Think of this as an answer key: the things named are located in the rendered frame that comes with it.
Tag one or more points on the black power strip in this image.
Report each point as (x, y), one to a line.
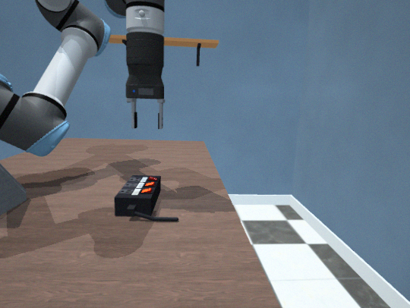
(138, 196)

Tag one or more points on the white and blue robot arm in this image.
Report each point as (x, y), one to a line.
(35, 122)

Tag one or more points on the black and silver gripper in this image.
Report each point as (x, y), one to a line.
(145, 58)

